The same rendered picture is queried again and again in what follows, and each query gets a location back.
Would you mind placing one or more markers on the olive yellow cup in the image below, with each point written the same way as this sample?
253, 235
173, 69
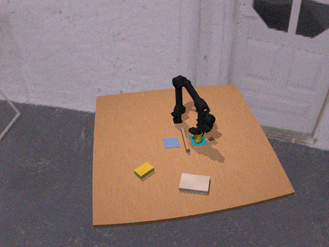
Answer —
198, 138

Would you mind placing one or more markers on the yellow rectangular block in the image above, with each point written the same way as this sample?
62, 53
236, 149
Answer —
143, 170

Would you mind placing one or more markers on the pale pink flat block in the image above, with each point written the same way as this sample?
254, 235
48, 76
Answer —
194, 183

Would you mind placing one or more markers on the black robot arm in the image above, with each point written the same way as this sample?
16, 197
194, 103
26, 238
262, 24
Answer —
199, 103

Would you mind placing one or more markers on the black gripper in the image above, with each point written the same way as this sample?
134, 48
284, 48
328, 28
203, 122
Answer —
197, 130

